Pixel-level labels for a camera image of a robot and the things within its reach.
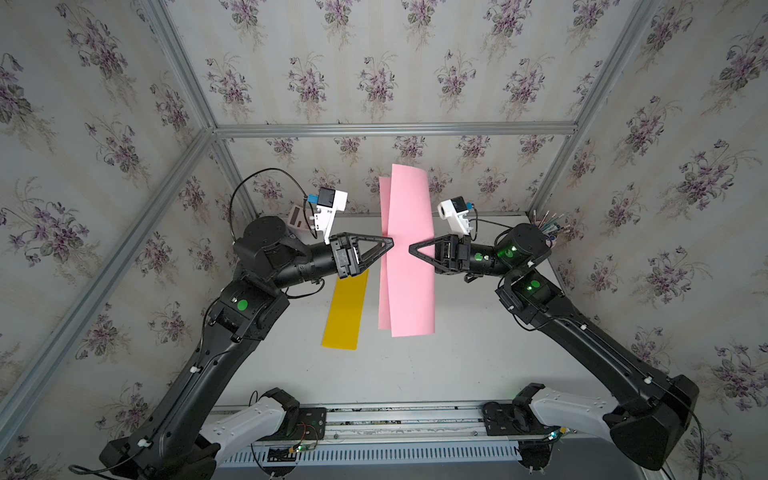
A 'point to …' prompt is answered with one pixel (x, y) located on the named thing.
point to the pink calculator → (296, 217)
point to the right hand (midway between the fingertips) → (419, 258)
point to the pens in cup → (548, 223)
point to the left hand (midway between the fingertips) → (390, 248)
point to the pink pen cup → (550, 243)
